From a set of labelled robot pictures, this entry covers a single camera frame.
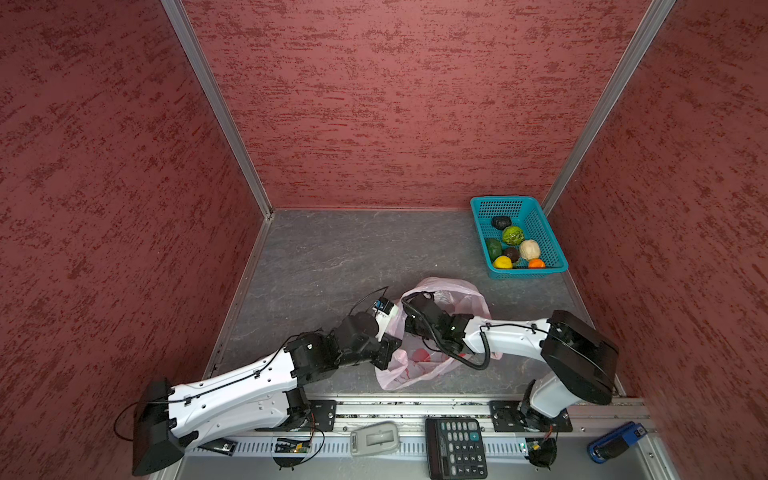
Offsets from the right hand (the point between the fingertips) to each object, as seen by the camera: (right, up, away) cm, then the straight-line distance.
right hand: (398, 325), depth 86 cm
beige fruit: (+47, +22, +17) cm, 55 cm away
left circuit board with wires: (-28, -26, -13) cm, 40 cm away
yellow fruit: (+37, +17, +15) cm, 43 cm away
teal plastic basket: (+52, +36, +30) cm, 70 cm away
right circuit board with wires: (+35, -26, -16) cm, 46 cm away
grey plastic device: (-4, -22, -17) cm, 28 cm away
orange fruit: (+48, +17, +15) cm, 53 cm away
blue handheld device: (+51, -22, -17) cm, 58 cm away
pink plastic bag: (+6, -10, -3) cm, 12 cm away
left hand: (0, -2, -14) cm, 14 cm away
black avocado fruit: (+41, +32, +28) cm, 59 cm away
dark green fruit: (+35, +22, +17) cm, 45 cm away
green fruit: (+42, +27, +20) cm, 54 cm away
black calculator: (+13, -24, -17) cm, 33 cm away
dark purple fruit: (+41, +20, +17) cm, 49 cm away
